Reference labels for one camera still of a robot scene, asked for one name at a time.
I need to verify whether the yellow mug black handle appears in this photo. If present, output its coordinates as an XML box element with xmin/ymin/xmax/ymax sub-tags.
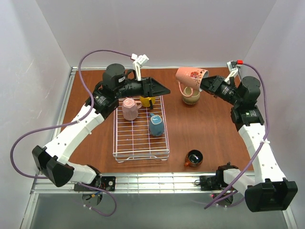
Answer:
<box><xmin>140</xmin><ymin>96</ymin><xmax>155</xmax><ymax>109</ymax></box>

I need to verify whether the pale pink faceted mug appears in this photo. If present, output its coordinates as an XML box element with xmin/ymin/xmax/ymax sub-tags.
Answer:
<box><xmin>122</xmin><ymin>98</ymin><xmax>142</xmax><ymax>121</ymax></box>

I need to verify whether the blue floral mug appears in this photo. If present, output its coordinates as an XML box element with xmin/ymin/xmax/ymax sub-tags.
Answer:
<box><xmin>149</xmin><ymin>113</ymin><xmax>165</xmax><ymax>137</ymax></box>

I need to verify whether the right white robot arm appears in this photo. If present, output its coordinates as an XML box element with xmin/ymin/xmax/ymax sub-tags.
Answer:
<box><xmin>200</xmin><ymin>76</ymin><xmax>298</xmax><ymax>212</ymax></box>

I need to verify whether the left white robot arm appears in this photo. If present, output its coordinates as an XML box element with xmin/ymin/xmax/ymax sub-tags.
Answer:
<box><xmin>32</xmin><ymin>63</ymin><xmax>170</xmax><ymax>187</ymax></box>

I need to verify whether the beige ceramic mug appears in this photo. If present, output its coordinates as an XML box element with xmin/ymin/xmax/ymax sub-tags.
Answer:
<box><xmin>183</xmin><ymin>87</ymin><xmax>200</xmax><ymax>105</ymax></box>

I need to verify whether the dark glossy orange mug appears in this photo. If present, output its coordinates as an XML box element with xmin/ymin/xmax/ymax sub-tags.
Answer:
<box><xmin>184</xmin><ymin>149</ymin><xmax>203</xmax><ymax>167</ymax></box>

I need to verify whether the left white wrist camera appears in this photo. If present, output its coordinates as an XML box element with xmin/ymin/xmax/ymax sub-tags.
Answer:
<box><xmin>131</xmin><ymin>53</ymin><xmax>149</xmax><ymax>81</ymax></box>

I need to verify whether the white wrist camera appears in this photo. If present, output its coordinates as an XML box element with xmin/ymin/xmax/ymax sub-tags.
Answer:
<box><xmin>224</xmin><ymin>60</ymin><xmax>244</xmax><ymax>83</ymax></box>
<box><xmin>131</xmin><ymin>53</ymin><xmax>149</xmax><ymax>81</ymax></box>

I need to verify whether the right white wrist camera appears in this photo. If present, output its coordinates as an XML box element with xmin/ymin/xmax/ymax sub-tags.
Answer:
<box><xmin>224</xmin><ymin>60</ymin><xmax>244</xmax><ymax>83</ymax></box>

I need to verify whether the white wire dish rack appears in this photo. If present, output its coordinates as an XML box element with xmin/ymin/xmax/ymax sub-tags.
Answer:
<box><xmin>112</xmin><ymin>96</ymin><xmax>170</xmax><ymax>163</ymax></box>

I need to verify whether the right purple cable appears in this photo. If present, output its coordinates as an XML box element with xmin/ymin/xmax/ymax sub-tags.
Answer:
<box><xmin>204</xmin><ymin>62</ymin><xmax>270</xmax><ymax>210</ymax></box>

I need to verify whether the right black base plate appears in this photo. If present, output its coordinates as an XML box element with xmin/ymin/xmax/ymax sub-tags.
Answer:
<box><xmin>194</xmin><ymin>176</ymin><xmax>227</xmax><ymax>191</ymax></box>

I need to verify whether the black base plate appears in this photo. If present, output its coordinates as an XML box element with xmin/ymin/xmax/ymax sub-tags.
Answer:
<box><xmin>73</xmin><ymin>176</ymin><xmax>116</xmax><ymax>191</ymax></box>
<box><xmin>194</xmin><ymin>176</ymin><xmax>227</xmax><ymax>191</ymax></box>

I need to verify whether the aluminium front rail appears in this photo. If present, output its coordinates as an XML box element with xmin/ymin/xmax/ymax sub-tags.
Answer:
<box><xmin>30</xmin><ymin>171</ymin><xmax>258</xmax><ymax>194</ymax></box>

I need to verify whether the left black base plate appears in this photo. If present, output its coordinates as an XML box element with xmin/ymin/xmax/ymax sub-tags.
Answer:
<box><xmin>73</xmin><ymin>176</ymin><xmax>116</xmax><ymax>191</ymax></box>

